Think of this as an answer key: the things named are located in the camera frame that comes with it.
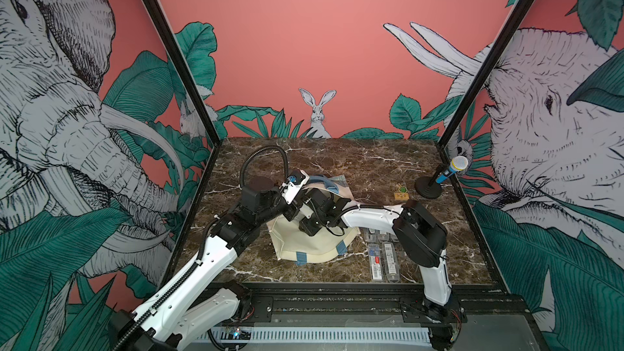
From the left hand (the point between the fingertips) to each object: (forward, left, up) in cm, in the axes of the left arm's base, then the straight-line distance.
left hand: (305, 187), depth 72 cm
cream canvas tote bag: (-10, +5, -21) cm, 24 cm away
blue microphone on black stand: (+15, -53, -26) cm, 61 cm away
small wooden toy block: (+12, -40, -26) cm, 49 cm away
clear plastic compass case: (-6, -23, -25) cm, 35 cm away
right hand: (0, +2, -24) cm, 24 cm away
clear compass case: (-12, -24, -26) cm, 38 cm away
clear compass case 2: (-16, -28, -25) cm, 41 cm away
